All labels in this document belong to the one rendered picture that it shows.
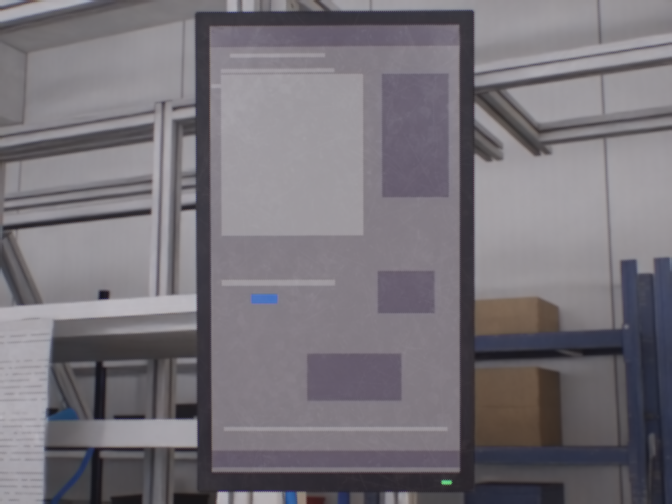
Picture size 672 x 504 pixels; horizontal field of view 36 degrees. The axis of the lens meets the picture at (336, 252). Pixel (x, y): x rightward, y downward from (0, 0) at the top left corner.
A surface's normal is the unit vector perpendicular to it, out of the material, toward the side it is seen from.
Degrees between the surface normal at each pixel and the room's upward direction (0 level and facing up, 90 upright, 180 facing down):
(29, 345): 87
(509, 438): 90
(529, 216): 90
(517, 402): 90
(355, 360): 101
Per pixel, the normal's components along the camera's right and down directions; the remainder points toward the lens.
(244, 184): -0.01, 0.02
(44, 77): -0.44, -0.16
